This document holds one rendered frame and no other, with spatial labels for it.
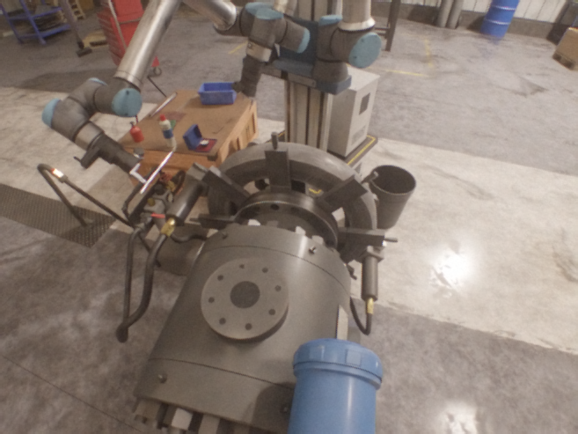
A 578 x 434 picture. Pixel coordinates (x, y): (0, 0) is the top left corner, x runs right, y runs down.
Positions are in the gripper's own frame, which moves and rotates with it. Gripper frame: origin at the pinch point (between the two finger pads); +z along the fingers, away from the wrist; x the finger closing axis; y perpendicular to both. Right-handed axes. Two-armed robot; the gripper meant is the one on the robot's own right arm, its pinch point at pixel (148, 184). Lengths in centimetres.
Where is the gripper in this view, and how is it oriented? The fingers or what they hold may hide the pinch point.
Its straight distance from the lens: 104.8
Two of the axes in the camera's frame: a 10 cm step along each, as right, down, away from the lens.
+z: 7.5, 5.5, 3.8
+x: -5.6, 2.2, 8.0
